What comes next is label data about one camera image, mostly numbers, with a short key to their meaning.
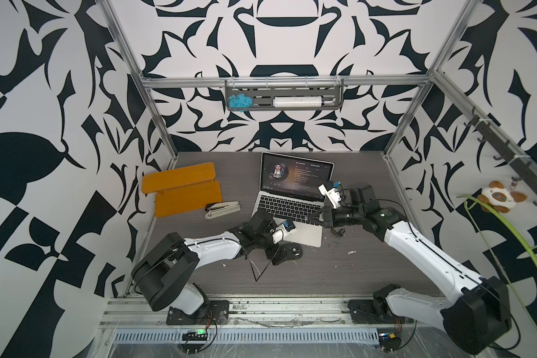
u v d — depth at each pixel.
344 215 0.66
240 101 0.91
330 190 0.70
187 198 1.02
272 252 0.76
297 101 0.90
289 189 1.00
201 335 0.73
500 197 0.60
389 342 0.72
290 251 0.85
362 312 0.71
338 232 0.92
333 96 0.96
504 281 0.61
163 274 0.43
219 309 0.75
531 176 0.55
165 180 0.93
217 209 0.96
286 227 0.74
